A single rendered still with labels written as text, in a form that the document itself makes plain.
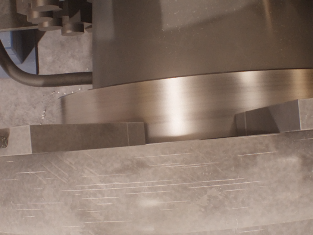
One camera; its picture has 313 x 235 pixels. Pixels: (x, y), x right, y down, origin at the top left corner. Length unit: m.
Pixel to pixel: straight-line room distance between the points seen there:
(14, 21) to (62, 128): 0.70
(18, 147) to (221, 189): 0.20
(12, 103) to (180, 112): 0.86
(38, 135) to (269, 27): 0.35
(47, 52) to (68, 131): 0.93
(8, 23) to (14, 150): 0.72
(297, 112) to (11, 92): 1.08
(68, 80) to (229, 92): 0.46
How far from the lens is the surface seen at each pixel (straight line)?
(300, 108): 0.58
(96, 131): 0.70
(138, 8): 0.86
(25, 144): 0.64
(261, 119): 0.68
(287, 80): 0.78
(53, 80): 1.17
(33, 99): 1.58
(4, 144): 0.65
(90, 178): 0.63
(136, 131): 0.76
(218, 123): 0.76
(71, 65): 1.58
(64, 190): 0.65
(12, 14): 1.35
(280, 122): 0.63
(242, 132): 0.74
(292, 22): 0.88
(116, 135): 0.73
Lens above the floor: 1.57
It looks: 83 degrees down
